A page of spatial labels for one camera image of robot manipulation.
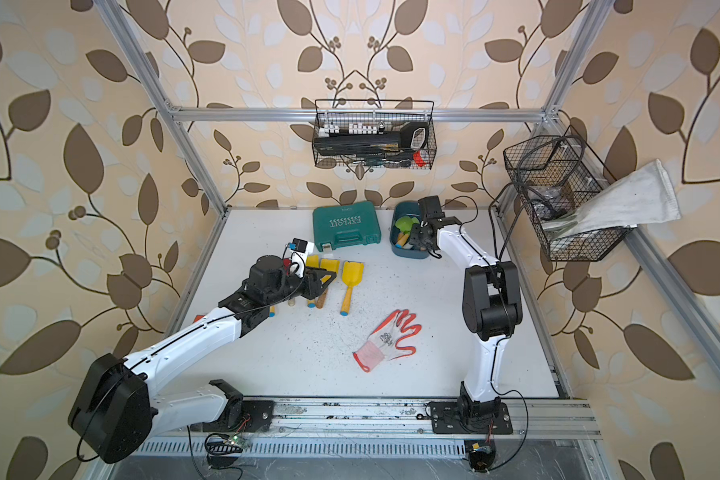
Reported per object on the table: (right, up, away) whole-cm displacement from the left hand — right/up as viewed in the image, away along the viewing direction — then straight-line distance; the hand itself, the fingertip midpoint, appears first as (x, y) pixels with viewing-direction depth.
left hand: (332, 273), depth 78 cm
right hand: (+27, +10, +21) cm, 35 cm away
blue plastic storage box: (+21, +20, +34) cm, 45 cm away
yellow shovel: (+4, -4, +24) cm, 24 cm away
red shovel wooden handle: (-8, -6, -9) cm, 14 cm away
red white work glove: (+13, -22, +8) cm, 27 cm away
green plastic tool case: (+1, +14, +31) cm, 34 cm away
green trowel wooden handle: (+23, +14, +35) cm, 44 cm away
